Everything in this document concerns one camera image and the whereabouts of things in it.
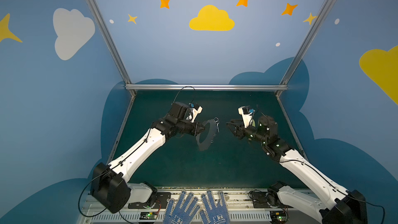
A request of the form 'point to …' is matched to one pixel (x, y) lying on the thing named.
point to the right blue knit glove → (215, 214)
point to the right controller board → (278, 216)
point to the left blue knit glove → (183, 211)
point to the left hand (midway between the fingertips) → (206, 128)
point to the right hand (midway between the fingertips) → (231, 120)
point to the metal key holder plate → (208, 141)
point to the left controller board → (148, 215)
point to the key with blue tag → (216, 119)
